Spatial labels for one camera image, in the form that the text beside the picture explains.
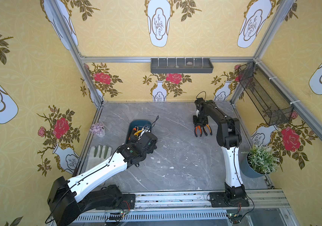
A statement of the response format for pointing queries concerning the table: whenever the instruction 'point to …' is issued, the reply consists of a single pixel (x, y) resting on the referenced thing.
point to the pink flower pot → (98, 129)
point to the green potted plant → (259, 161)
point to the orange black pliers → (201, 133)
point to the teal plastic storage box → (140, 123)
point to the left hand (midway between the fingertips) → (145, 139)
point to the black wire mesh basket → (276, 108)
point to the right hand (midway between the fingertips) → (196, 125)
